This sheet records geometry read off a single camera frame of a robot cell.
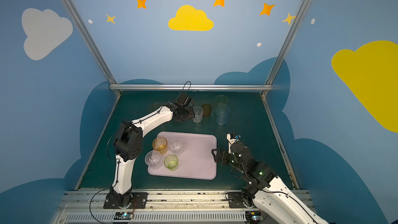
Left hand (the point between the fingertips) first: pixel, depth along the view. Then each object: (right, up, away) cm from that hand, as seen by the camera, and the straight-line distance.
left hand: (194, 114), depth 96 cm
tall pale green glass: (+17, +10, +6) cm, 21 cm away
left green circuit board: (-32, -46, -25) cm, 61 cm away
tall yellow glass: (-26, +5, +2) cm, 26 cm away
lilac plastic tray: (-3, -24, -7) cm, 25 cm away
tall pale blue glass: (+18, +1, +5) cm, 19 cm away
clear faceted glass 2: (-10, -19, -5) cm, 23 cm away
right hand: (+13, -16, -20) cm, 29 cm away
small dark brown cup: (+8, +3, +7) cm, 12 cm away
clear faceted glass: (-23, -25, -10) cm, 35 cm away
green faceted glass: (-13, -27, -10) cm, 31 cm away
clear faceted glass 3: (+2, 0, +7) cm, 7 cm away
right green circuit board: (+29, -47, -25) cm, 60 cm away
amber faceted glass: (-21, -18, -5) cm, 28 cm away
